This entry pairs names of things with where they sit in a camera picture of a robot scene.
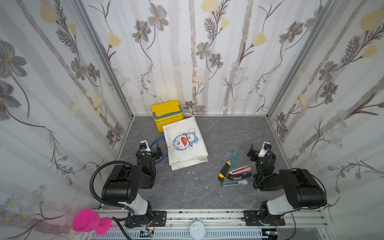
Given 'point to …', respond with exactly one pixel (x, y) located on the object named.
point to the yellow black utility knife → (222, 175)
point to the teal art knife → (235, 154)
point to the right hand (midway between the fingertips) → (262, 145)
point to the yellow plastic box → (166, 113)
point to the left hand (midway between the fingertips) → (150, 143)
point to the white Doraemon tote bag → (185, 145)
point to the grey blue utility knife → (229, 183)
